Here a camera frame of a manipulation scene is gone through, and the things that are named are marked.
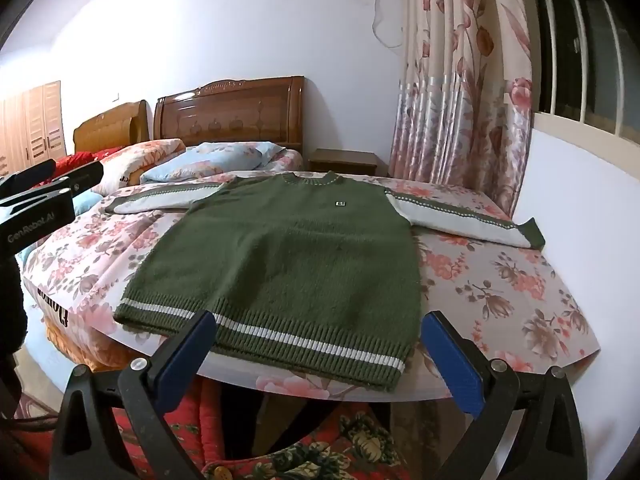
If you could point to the floral pillow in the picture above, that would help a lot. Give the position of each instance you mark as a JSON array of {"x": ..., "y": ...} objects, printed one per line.
[{"x": 140, "y": 160}]

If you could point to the light blue pillow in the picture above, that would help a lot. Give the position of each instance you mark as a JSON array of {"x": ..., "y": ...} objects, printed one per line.
[{"x": 210, "y": 160}]

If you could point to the red floral quilt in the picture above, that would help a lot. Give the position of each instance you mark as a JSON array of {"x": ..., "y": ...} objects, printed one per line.
[{"x": 310, "y": 445}]

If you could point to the small wooden headboard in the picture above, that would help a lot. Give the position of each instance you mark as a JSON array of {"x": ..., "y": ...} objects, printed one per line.
[{"x": 110, "y": 130}]

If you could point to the wooden wardrobe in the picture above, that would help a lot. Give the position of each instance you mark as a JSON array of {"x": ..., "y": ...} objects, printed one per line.
[{"x": 35, "y": 120}]

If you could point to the pink floral bedsheet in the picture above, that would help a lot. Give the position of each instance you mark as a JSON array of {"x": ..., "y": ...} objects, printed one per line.
[{"x": 500, "y": 290}]

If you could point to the floral curtain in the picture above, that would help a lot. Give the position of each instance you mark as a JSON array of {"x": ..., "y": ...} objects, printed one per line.
[{"x": 450, "y": 85}]

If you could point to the green knit sweater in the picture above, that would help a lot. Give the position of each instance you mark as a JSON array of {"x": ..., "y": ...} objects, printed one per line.
[{"x": 280, "y": 260}]

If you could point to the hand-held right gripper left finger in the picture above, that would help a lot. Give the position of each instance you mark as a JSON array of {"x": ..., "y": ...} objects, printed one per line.
[{"x": 187, "y": 355}]

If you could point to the red blanket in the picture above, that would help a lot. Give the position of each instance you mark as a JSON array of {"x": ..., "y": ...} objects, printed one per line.
[{"x": 85, "y": 157}]

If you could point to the barred window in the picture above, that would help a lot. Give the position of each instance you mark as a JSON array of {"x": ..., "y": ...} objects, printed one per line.
[{"x": 585, "y": 45}]

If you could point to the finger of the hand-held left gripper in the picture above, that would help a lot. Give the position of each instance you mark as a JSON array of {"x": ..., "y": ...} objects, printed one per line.
[
  {"x": 82, "y": 177},
  {"x": 30, "y": 172}
]

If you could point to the large carved wooden headboard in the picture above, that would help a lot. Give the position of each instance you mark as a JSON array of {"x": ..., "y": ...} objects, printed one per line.
[{"x": 235, "y": 110}]

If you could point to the wooden nightstand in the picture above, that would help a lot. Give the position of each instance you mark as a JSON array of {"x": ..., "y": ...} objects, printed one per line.
[{"x": 345, "y": 161}]

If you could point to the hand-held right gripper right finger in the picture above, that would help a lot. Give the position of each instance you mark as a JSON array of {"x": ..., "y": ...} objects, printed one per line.
[{"x": 450, "y": 355}]

